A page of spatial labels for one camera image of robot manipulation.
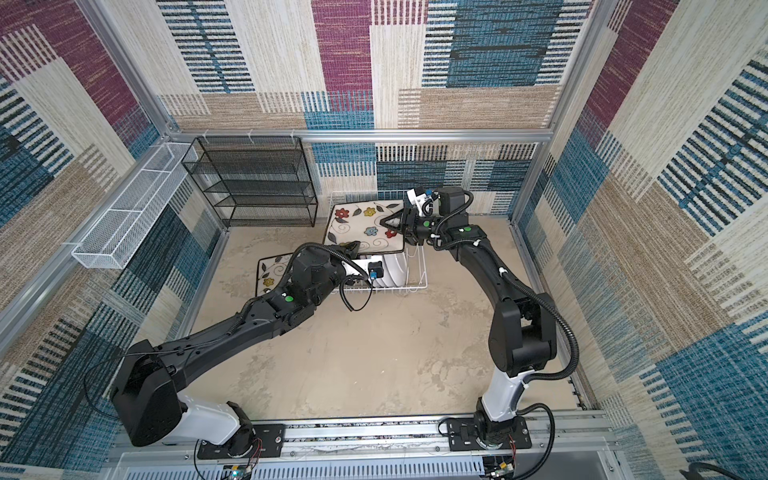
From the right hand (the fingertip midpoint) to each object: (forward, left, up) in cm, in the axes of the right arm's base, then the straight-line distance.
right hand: (384, 229), depth 79 cm
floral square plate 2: (+8, +40, -27) cm, 49 cm away
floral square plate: (+4, +6, -1) cm, 8 cm away
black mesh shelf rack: (+36, +46, -10) cm, 59 cm away
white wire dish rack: (-10, -7, +2) cm, 12 cm away
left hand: (-3, +8, +2) cm, 9 cm away
